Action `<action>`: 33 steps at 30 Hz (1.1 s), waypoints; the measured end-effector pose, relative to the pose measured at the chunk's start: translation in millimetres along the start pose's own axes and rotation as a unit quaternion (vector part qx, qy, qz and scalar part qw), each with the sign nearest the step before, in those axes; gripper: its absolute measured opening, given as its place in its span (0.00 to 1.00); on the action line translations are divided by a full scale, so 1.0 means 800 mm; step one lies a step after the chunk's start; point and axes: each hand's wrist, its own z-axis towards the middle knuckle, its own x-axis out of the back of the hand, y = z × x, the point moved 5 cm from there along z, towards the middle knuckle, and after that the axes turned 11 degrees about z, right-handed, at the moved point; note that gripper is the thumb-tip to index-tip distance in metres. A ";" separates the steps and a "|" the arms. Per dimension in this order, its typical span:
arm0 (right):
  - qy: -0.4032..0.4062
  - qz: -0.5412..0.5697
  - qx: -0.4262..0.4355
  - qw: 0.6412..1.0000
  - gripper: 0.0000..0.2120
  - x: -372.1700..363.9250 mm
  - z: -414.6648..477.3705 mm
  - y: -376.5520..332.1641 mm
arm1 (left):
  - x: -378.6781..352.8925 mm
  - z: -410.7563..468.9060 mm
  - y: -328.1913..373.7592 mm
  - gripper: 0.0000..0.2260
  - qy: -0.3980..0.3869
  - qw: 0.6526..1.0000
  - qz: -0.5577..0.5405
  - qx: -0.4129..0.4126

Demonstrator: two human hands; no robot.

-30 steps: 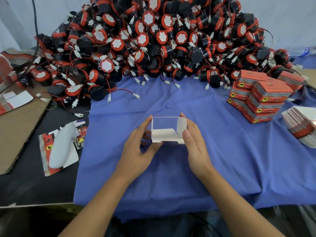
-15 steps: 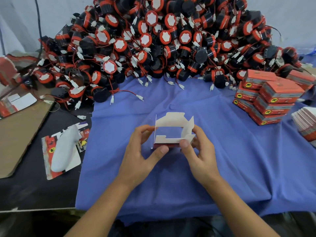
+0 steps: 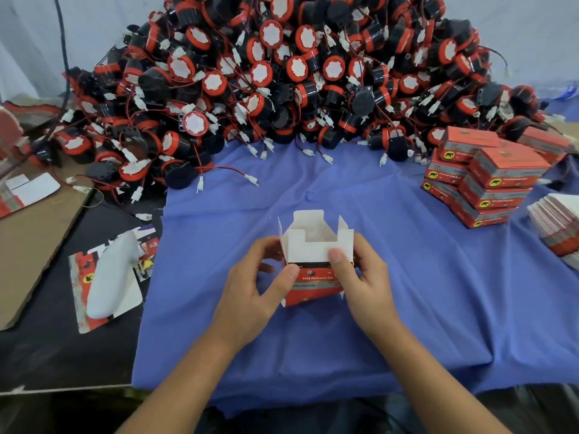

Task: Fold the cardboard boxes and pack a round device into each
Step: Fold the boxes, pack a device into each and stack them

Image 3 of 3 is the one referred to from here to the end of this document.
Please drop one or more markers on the person's right forearm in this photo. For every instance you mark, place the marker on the person's right forearm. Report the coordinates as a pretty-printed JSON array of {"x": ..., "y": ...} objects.
[{"x": 439, "y": 388}]

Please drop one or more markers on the stack of box blanks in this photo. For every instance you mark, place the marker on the stack of box blanks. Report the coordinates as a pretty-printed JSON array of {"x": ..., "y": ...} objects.
[{"x": 559, "y": 226}]

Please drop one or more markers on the brown cardboard piece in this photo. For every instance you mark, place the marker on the brown cardboard piece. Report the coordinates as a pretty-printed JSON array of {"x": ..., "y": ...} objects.
[{"x": 32, "y": 248}]

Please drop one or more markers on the person's left forearm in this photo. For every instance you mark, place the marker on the person's left forearm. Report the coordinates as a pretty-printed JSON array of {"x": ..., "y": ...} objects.
[{"x": 176, "y": 393}]

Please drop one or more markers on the person's right hand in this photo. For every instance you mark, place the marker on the person's right hand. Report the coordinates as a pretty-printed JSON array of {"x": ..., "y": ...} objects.
[{"x": 366, "y": 298}]

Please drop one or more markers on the pile of black red buzzers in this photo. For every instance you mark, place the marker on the pile of black red buzzers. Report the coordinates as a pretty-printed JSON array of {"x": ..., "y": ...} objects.
[{"x": 289, "y": 67}]

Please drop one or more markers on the blue table cloth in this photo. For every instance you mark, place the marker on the blue table cloth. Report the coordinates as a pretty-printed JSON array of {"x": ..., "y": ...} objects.
[{"x": 470, "y": 303}]

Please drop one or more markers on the person's left hand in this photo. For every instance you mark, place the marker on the person's left hand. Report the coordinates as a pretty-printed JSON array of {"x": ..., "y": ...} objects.
[{"x": 244, "y": 307}]

